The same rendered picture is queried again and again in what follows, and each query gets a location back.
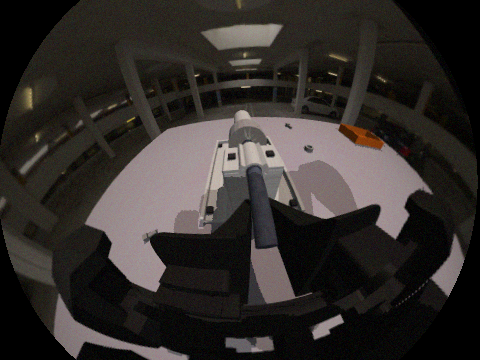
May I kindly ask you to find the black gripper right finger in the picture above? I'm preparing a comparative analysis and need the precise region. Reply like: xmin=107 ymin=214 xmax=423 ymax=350
xmin=268 ymin=197 xmax=381 ymax=297

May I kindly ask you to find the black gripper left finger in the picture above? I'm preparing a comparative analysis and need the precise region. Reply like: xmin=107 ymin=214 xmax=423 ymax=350
xmin=151 ymin=199 xmax=252 ymax=304

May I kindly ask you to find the orange rectangular tray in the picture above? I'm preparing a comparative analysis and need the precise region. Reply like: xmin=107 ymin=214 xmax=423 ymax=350
xmin=339 ymin=123 xmax=384 ymax=149

